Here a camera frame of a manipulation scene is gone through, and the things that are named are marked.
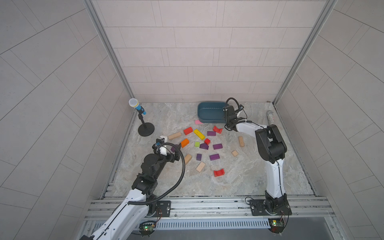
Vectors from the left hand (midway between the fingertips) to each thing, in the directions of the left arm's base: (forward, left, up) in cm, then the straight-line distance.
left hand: (175, 141), depth 78 cm
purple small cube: (-3, -12, -14) cm, 19 cm away
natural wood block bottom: (-8, -14, -15) cm, 21 cm away
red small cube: (+8, -18, -13) cm, 24 cm away
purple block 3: (-2, -22, -15) cm, 27 cm away
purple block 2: (+6, -25, -16) cm, 30 cm away
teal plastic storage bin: (+33, -22, -14) cm, 42 cm away
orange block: (+7, -3, -14) cm, 16 cm away
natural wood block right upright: (+8, -39, -13) cm, 42 cm away
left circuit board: (-36, +10, -13) cm, 39 cm away
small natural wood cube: (0, -34, -14) cm, 37 cm away
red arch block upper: (+18, -24, -14) cm, 33 cm away
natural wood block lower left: (-3, -6, -14) cm, 15 cm away
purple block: (+15, -21, -15) cm, 29 cm away
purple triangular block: (+5, -16, -15) cm, 22 cm away
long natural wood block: (+13, +4, -15) cm, 20 cm away
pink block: (+24, -12, -14) cm, 30 cm away
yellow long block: (+14, -13, -15) cm, 24 cm away
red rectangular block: (+16, -5, -14) cm, 22 cm away
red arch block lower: (-12, -24, -14) cm, 30 cm away
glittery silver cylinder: (+28, -63, -10) cm, 70 cm away
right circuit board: (-35, -49, -15) cm, 62 cm away
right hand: (+29, -33, -11) cm, 45 cm away
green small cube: (+7, -11, -15) cm, 20 cm away
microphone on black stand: (+18, +23, -15) cm, 33 cm away
